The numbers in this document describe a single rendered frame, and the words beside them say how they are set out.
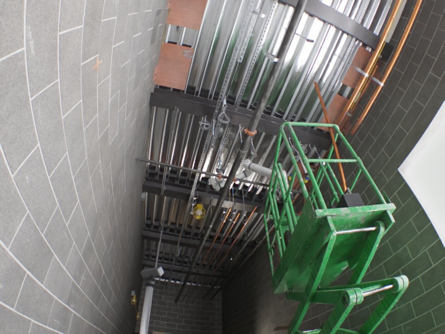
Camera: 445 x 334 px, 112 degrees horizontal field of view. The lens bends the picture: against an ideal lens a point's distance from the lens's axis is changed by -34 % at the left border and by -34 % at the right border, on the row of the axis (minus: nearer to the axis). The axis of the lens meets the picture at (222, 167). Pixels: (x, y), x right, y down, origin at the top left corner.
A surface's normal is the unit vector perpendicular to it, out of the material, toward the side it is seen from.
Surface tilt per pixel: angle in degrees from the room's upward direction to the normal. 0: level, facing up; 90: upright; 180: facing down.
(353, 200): 90
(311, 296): 161
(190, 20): 180
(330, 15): 180
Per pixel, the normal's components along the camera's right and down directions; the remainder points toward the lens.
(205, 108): 0.00, 0.65
